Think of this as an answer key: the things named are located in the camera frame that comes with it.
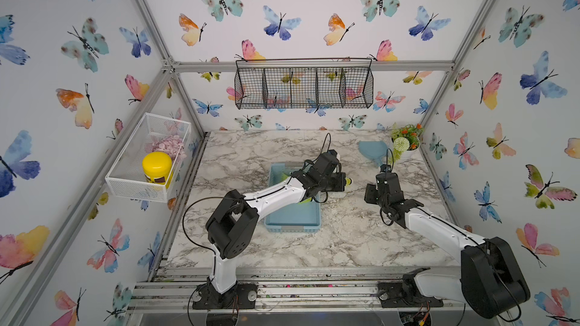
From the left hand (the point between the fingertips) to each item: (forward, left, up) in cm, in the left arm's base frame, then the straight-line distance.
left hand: (350, 181), depth 84 cm
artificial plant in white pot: (+21, -27, 0) cm, 34 cm away
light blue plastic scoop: (+29, -19, -15) cm, 38 cm away
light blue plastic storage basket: (-7, +17, -15) cm, 24 cm away
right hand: (+1, -11, -5) cm, 12 cm away
